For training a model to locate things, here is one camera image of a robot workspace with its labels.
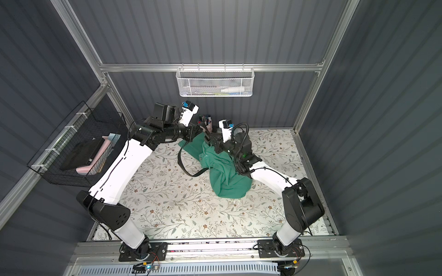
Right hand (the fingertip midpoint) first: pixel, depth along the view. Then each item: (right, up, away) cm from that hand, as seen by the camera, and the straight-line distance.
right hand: (210, 137), depth 78 cm
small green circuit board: (-23, -54, -9) cm, 59 cm away
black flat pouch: (-50, -8, -10) cm, 52 cm away
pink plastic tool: (-46, -13, -14) cm, 50 cm away
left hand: (-2, +3, -9) cm, 9 cm away
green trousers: (+9, -23, +6) cm, 25 cm away
